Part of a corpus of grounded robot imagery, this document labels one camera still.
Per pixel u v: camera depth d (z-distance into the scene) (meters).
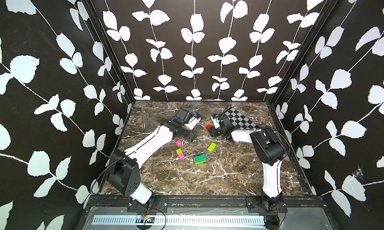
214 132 0.93
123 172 0.42
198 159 0.82
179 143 0.95
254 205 0.73
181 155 0.90
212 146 0.95
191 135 0.74
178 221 0.70
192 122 0.74
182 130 0.78
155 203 0.75
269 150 0.55
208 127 1.04
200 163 0.84
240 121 1.05
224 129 0.82
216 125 0.91
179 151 0.92
